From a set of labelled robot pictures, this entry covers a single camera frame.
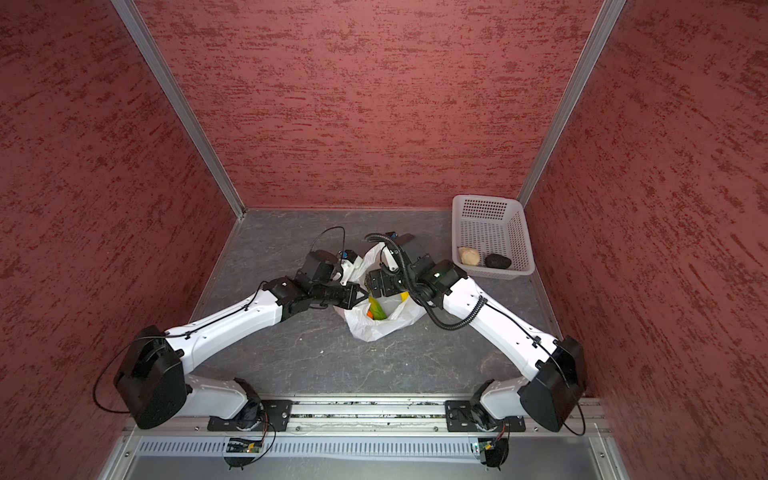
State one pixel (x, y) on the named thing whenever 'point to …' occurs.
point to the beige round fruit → (469, 256)
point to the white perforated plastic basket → (490, 237)
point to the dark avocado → (497, 261)
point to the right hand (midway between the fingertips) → (383, 284)
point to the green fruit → (375, 311)
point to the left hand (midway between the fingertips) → (365, 301)
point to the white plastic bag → (400, 311)
